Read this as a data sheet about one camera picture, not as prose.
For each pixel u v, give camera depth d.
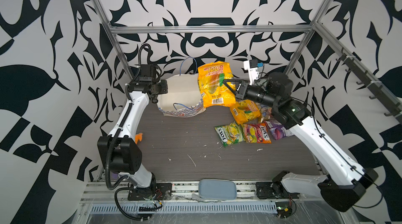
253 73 0.55
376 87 0.58
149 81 0.62
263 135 0.90
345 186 0.39
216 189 0.74
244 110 0.97
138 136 0.88
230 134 0.90
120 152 0.43
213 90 0.60
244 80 0.55
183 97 1.07
